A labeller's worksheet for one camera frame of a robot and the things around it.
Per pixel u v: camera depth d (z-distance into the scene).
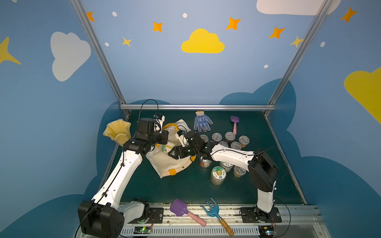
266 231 0.71
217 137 1.01
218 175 0.80
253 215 0.74
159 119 0.67
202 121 1.17
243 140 0.98
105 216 0.37
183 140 0.75
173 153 0.78
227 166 0.83
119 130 0.89
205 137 0.99
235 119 1.15
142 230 0.71
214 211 0.75
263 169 0.49
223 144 0.96
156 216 0.74
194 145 0.67
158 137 0.66
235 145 0.96
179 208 0.76
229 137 1.00
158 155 0.92
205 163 0.88
